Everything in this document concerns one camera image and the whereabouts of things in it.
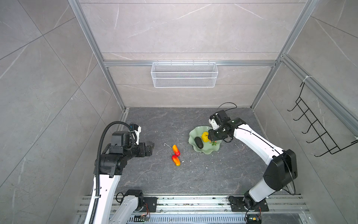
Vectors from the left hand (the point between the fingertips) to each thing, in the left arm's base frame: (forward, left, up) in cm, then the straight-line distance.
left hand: (146, 142), depth 69 cm
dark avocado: (+12, -30, -22) cm, 40 cm away
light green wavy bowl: (+8, -36, -23) cm, 44 cm away
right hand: (+10, -38, -12) cm, 41 cm away
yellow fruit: (+14, -34, -19) cm, 42 cm away
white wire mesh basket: (+54, -22, +4) cm, 58 cm away
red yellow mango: (+7, -14, -23) cm, 28 cm away
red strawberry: (+5, -37, -11) cm, 39 cm away
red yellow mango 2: (0, -14, -23) cm, 27 cm away
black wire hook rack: (-3, -86, +5) cm, 86 cm away
